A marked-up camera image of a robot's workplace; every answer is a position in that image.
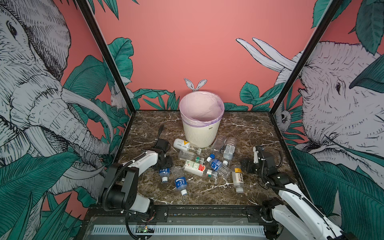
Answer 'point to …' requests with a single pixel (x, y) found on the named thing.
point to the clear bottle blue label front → (180, 179)
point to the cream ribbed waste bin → (202, 137)
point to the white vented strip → (182, 230)
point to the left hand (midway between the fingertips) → (167, 162)
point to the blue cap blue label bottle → (217, 165)
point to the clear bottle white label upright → (229, 144)
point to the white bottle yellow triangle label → (182, 144)
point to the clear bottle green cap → (186, 155)
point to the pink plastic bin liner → (201, 108)
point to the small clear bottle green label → (211, 173)
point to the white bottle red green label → (194, 168)
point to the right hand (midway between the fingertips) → (246, 159)
